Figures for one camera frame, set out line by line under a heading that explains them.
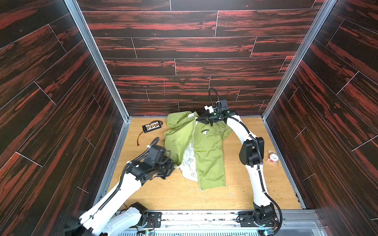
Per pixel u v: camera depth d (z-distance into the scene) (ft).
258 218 2.16
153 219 2.42
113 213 1.48
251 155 2.09
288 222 2.41
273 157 3.09
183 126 3.08
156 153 1.85
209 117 2.85
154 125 3.68
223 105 2.69
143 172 1.66
